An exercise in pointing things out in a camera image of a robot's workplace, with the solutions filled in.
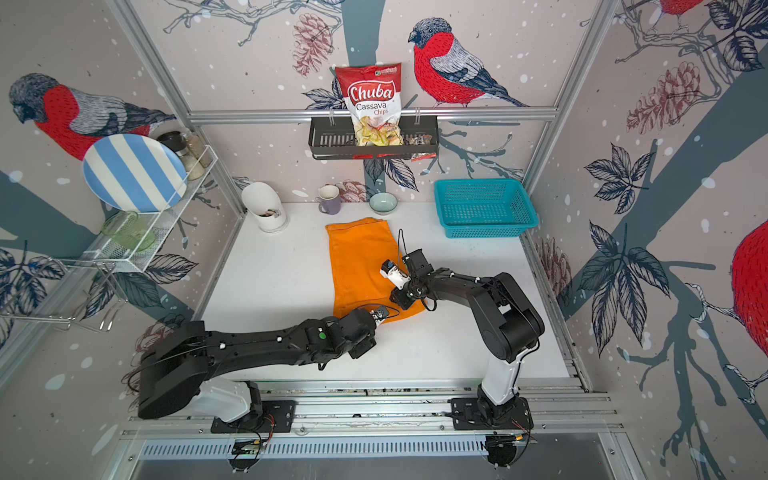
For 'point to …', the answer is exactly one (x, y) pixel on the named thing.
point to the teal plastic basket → (484, 208)
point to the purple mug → (330, 196)
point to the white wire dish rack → (110, 253)
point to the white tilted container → (264, 202)
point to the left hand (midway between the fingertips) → (371, 323)
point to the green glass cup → (130, 230)
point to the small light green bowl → (383, 203)
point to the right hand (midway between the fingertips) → (395, 292)
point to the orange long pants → (357, 248)
